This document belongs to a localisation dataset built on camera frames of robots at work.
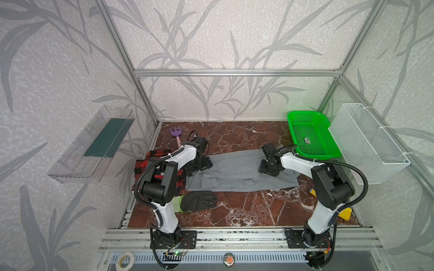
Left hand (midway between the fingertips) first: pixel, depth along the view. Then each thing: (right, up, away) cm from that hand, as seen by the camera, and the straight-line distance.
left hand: (205, 164), depth 95 cm
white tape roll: (-30, -36, -25) cm, 53 cm away
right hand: (+33, -1, +2) cm, 33 cm away
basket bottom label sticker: (+64, +13, +14) cm, 67 cm away
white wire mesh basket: (+65, +13, -30) cm, 73 cm away
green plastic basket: (+70, +17, +17) cm, 74 cm away
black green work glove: (0, -16, -10) cm, 19 cm away
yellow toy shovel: (+69, -21, -15) cm, 74 cm away
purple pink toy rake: (-22, +18, +18) cm, 33 cm away
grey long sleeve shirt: (+19, -4, -2) cm, 19 cm away
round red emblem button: (+13, -35, -25) cm, 45 cm away
